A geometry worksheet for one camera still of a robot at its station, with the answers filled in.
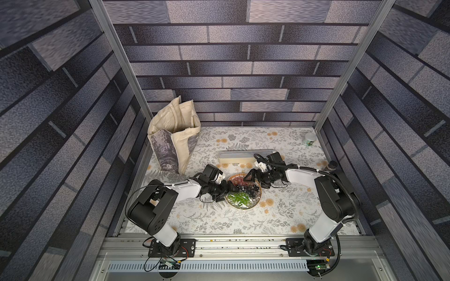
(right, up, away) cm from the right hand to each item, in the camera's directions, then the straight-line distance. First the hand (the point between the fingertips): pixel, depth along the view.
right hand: (249, 181), depth 91 cm
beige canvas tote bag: (-37, +25, -11) cm, 46 cm away
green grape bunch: (-5, -7, -6) cm, 11 cm away
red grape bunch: (-5, +1, -2) cm, 5 cm away
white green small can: (+41, +24, +17) cm, 50 cm away
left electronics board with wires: (-37, -30, -20) cm, 51 cm away
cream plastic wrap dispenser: (-4, +13, +4) cm, 14 cm away
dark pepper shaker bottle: (+44, +9, -1) cm, 45 cm away
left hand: (-8, -5, -6) cm, 11 cm away
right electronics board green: (+26, -31, -21) cm, 45 cm away
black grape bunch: (+1, -4, -4) cm, 5 cm away
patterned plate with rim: (-12, -8, -6) cm, 16 cm away
